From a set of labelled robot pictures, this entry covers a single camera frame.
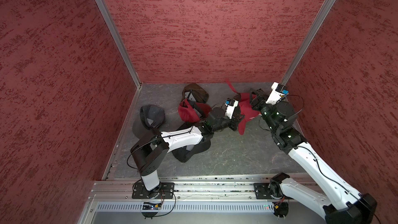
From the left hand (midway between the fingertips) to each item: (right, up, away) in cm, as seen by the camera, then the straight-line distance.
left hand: (243, 118), depth 76 cm
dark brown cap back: (-28, +15, +37) cm, 48 cm away
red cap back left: (-26, +2, +11) cm, 29 cm away
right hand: (+1, +13, -7) cm, 15 cm away
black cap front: (-32, -21, +6) cm, 39 cm away
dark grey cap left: (-55, -2, +23) cm, 59 cm away
